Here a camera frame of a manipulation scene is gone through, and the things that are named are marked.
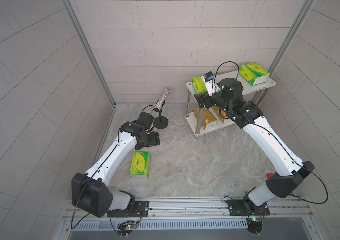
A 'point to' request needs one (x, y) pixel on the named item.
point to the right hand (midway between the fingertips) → (202, 88)
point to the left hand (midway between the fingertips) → (155, 141)
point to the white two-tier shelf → (246, 88)
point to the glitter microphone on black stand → (161, 122)
